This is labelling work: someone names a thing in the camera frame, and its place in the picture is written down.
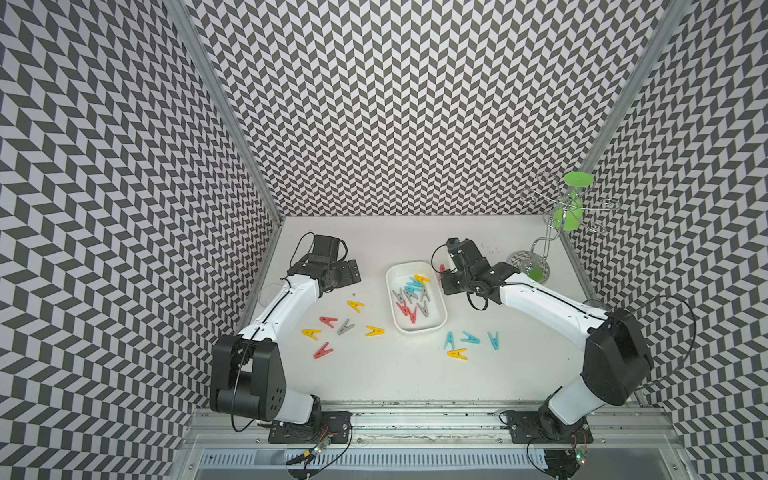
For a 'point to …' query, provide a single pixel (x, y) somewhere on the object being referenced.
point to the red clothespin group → (405, 309)
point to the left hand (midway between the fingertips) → (342, 277)
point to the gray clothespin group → (424, 308)
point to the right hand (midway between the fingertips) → (447, 283)
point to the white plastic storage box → (399, 273)
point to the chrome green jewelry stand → (568, 203)
